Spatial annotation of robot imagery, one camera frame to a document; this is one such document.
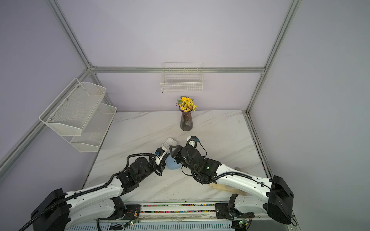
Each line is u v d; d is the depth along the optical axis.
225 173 0.49
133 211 0.73
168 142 0.98
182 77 0.95
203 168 0.56
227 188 0.81
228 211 0.65
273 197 0.40
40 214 0.38
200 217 0.73
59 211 0.41
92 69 0.92
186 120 1.01
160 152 0.65
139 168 0.59
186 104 0.91
